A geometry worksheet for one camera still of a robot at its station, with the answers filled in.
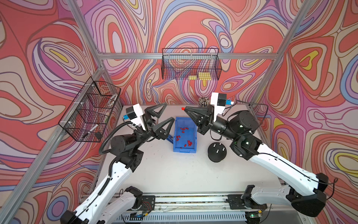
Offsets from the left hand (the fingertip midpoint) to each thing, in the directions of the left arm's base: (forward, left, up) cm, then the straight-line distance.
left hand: (171, 115), depth 48 cm
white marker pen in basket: (+10, +45, -24) cm, 52 cm away
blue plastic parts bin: (+22, -7, -48) cm, 53 cm away
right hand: (+1, -4, -1) cm, 5 cm away
